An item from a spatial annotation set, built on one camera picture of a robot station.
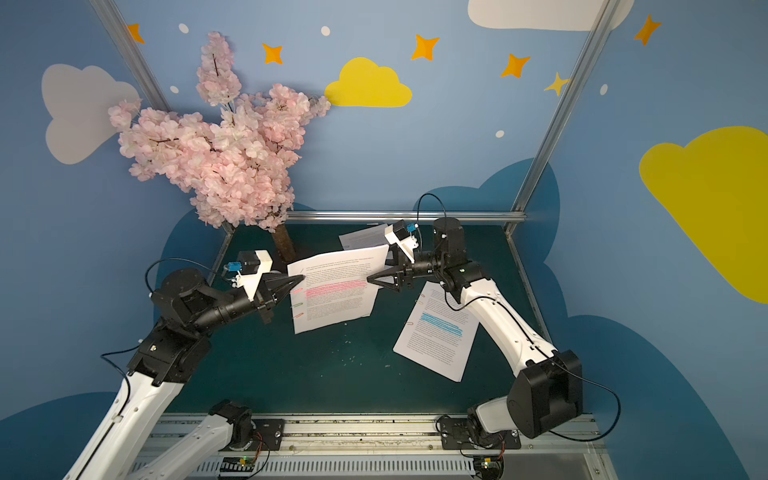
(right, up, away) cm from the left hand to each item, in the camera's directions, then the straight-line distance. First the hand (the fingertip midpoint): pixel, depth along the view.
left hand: (299, 270), depth 60 cm
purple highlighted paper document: (+10, +10, +59) cm, 61 cm away
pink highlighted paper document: (+6, -5, +8) cm, 11 cm away
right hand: (+16, 0, +9) cm, 18 cm away
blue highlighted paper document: (+34, -23, +33) cm, 53 cm away
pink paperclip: (-3, -11, +10) cm, 15 cm away
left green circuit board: (-19, -49, +13) cm, 55 cm away
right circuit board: (+44, -50, +13) cm, 68 cm away
